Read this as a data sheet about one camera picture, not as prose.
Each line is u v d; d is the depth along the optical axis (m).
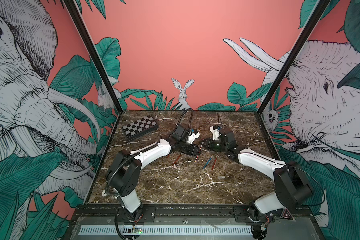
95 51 0.87
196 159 0.91
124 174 0.46
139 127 1.05
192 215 0.75
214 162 0.93
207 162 0.93
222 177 0.87
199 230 0.70
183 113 1.23
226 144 0.68
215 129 0.81
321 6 0.69
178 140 0.69
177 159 0.95
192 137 0.79
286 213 0.75
